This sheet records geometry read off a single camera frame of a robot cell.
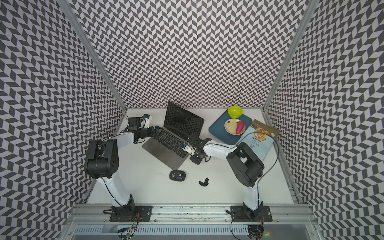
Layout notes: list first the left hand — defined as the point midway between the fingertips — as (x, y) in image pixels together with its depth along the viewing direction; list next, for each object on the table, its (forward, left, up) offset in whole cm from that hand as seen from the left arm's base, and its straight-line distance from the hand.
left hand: (157, 130), depth 100 cm
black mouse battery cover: (-33, -32, -6) cm, 46 cm away
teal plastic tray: (+5, -42, -5) cm, 42 cm away
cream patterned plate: (+6, -51, -4) cm, 51 cm away
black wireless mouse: (-29, -16, -3) cm, 34 cm away
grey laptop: (-9, -7, -6) cm, 13 cm away
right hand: (-18, -27, -6) cm, 33 cm away
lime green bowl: (+20, -56, -3) cm, 60 cm away
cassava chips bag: (-4, -70, -4) cm, 70 cm away
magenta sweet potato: (+3, -57, -1) cm, 57 cm away
